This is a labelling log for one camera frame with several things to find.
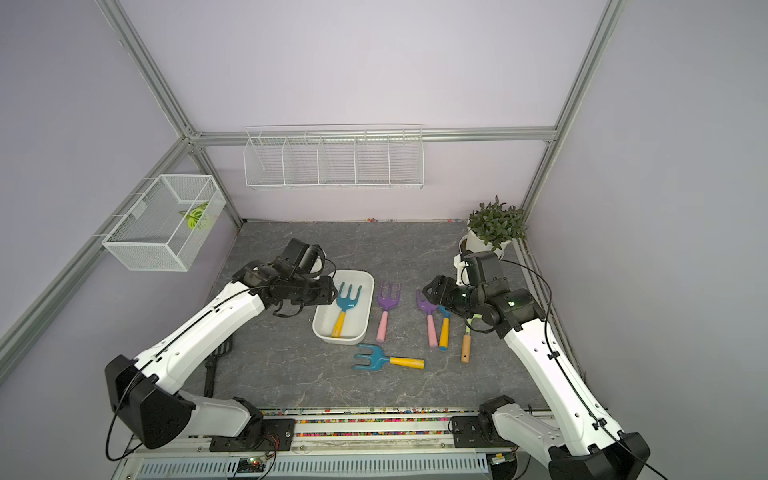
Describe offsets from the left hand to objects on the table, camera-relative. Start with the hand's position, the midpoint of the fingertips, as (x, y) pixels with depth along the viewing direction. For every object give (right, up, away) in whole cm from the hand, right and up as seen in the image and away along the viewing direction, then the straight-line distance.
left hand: (332, 295), depth 77 cm
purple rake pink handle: (+14, -6, +22) cm, 27 cm away
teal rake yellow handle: (0, -6, +19) cm, 20 cm away
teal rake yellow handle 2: (+32, -13, +14) cm, 37 cm away
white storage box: (+1, -10, +17) cm, 20 cm away
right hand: (+26, +1, -3) cm, 26 cm away
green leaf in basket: (-39, +22, +4) cm, 45 cm away
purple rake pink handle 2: (+27, -6, +17) cm, 33 cm away
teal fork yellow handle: (+11, -20, +8) cm, 24 cm away
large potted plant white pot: (+47, +19, +16) cm, 53 cm away
